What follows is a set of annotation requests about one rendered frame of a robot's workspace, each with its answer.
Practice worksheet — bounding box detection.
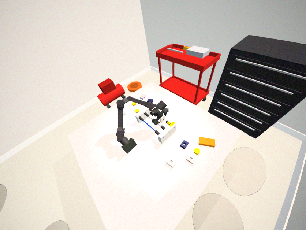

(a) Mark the orange rectangular block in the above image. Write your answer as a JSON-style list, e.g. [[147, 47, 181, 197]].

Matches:
[[199, 137, 215, 148]]

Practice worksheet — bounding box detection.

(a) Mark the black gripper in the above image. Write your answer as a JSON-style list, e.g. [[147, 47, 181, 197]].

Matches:
[[152, 108, 168, 125]]

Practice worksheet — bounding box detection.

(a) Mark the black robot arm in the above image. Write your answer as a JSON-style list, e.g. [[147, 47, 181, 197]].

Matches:
[[116, 96, 167, 147]]

